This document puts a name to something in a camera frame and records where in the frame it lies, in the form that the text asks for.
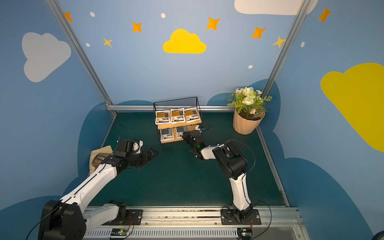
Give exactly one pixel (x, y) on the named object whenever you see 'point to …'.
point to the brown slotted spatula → (99, 157)
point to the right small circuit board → (245, 233)
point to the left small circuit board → (119, 232)
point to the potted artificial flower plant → (250, 109)
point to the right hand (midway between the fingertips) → (183, 130)
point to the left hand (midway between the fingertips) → (154, 154)
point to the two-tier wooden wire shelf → (186, 103)
